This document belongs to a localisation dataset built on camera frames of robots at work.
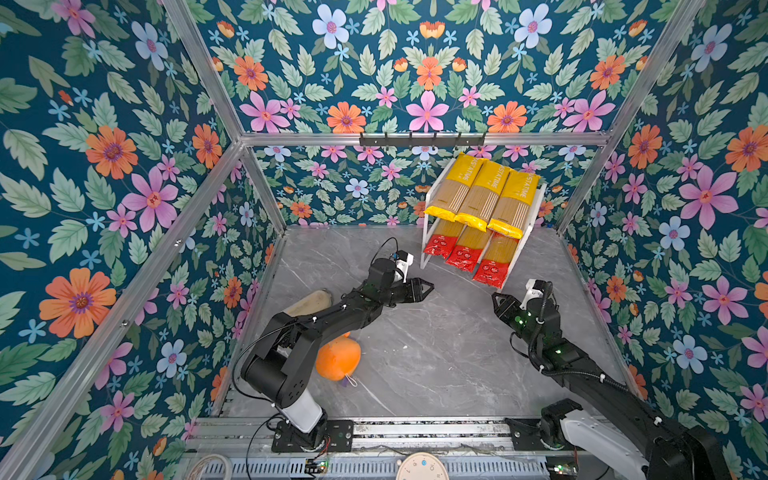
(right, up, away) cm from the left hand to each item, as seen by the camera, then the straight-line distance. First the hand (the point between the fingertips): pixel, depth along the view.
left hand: (434, 281), depth 83 cm
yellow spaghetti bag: (+4, +23, -4) cm, 24 cm away
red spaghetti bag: (+19, +8, +6) cm, 22 cm away
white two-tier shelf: (-2, +19, +2) cm, 19 cm away
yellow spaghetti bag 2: (+13, +24, -2) cm, 27 cm away
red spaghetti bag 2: (+11, +10, +7) cm, 17 cm away
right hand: (+17, -4, 0) cm, 17 cm away
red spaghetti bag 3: (+4, +13, +9) cm, 16 cm away
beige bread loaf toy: (-37, -7, +11) cm, 39 cm away
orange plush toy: (-26, -20, -4) cm, 33 cm away
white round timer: (-4, -41, -15) cm, 44 cm away
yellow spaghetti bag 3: (+21, +22, -4) cm, 31 cm away
